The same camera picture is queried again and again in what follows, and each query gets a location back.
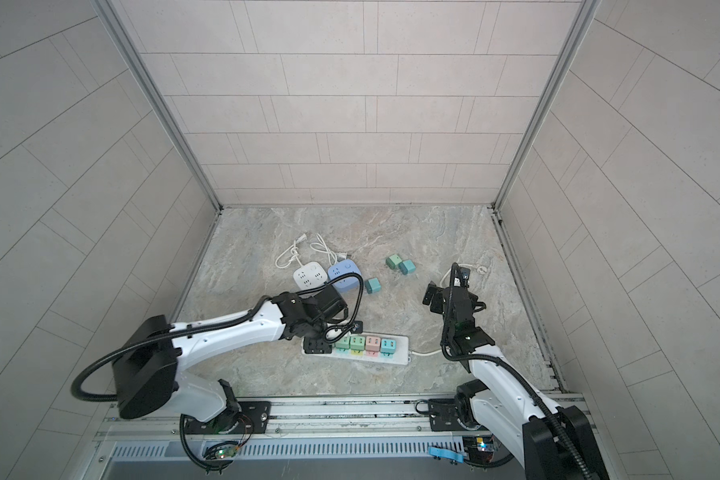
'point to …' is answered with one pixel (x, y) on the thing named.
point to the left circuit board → (225, 452)
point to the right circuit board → (478, 449)
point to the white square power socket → (309, 275)
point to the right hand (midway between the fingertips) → (441, 285)
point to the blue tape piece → (453, 456)
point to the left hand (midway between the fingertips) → (336, 327)
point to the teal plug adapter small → (388, 346)
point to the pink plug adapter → (373, 343)
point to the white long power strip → (401, 354)
